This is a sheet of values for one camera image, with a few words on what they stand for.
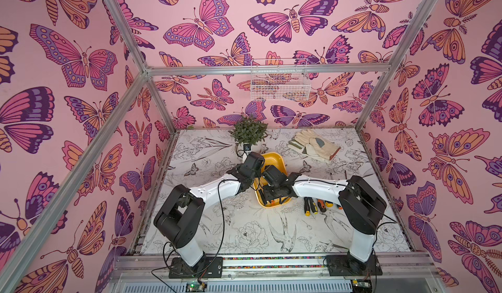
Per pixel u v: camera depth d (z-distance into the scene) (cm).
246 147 80
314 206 87
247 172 69
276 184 71
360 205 51
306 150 109
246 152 78
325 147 110
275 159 94
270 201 89
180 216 46
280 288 70
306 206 87
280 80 95
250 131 92
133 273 73
